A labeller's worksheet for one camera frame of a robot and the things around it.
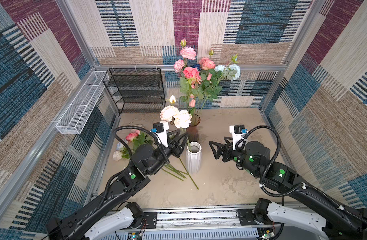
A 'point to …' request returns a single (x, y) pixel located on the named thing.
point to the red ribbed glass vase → (192, 130)
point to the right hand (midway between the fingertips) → (217, 143)
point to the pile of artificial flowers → (134, 137)
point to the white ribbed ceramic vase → (193, 157)
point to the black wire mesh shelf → (136, 90)
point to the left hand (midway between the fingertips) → (185, 130)
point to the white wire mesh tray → (73, 120)
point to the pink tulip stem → (192, 104)
